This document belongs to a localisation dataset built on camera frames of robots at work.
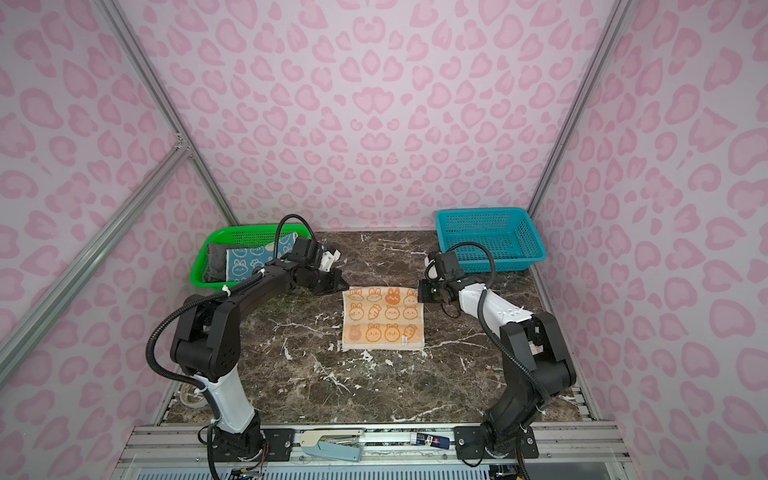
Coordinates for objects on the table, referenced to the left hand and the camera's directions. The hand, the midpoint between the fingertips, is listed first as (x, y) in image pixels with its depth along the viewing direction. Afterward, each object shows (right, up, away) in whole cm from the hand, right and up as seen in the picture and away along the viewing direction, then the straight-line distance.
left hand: (350, 281), depth 92 cm
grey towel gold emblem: (-45, +6, +6) cm, 45 cm away
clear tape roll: (-42, -31, -10) cm, 53 cm away
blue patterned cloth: (-39, +5, +12) cm, 42 cm away
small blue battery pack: (+23, -36, -20) cm, 47 cm away
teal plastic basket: (+59, +16, +26) cm, 66 cm away
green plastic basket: (-47, +16, +26) cm, 56 cm away
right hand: (+22, -2, 0) cm, 22 cm away
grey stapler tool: (+1, -38, -20) cm, 43 cm away
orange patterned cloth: (+10, -12, +3) cm, 16 cm away
